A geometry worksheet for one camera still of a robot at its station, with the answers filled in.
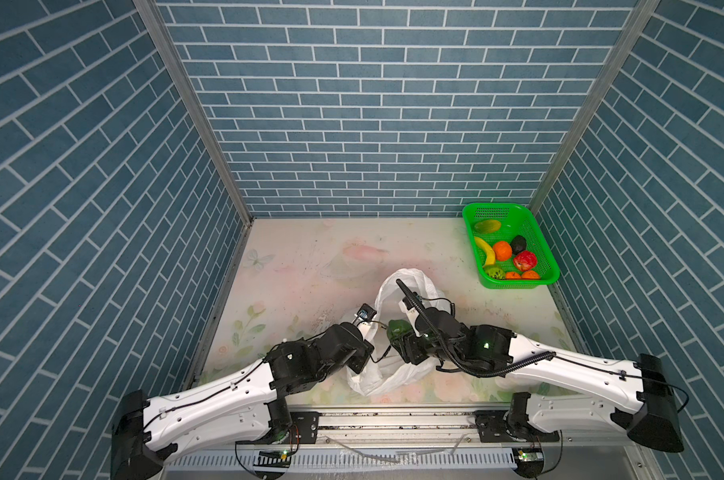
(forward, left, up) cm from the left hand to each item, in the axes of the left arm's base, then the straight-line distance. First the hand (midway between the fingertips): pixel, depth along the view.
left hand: (373, 340), depth 73 cm
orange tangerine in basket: (+26, -54, -10) cm, 60 cm away
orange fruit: (+35, -46, -7) cm, 58 cm away
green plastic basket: (+51, -56, -8) cm, 76 cm away
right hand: (+1, -5, +1) cm, 6 cm away
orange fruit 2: (+26, -47, -10) cm, 55 cm away
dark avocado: (+39, -54, -9) cm, 67 cm away
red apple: (+31, -53, -8) cm, 62 cm away
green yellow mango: (+49, -45, -10) cm, 68 cm away
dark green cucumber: (+1, -6, +5) cm, 8 cm away
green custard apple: (+25, -41, -7) cm, 48 cm away
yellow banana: (+36, -43, -11) cm, 58 cm away
